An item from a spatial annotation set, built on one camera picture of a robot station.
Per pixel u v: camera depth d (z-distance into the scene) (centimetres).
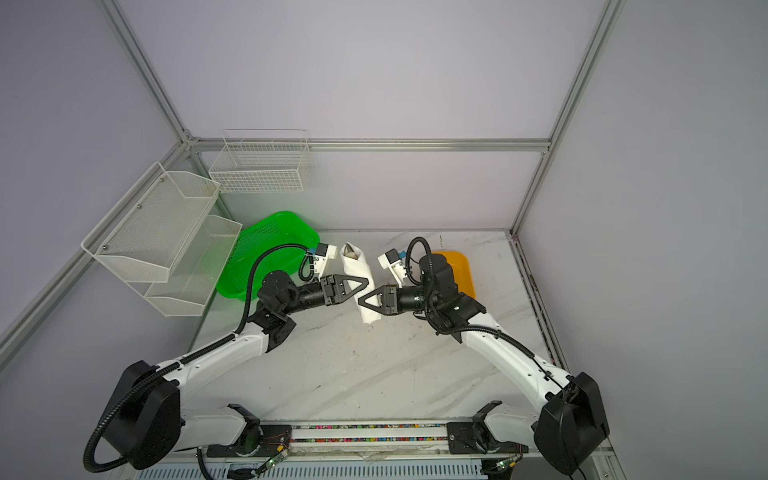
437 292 57
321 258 67
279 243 70
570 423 39
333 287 64
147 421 40
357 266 69
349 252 70
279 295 58
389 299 64
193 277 93
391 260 66
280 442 73
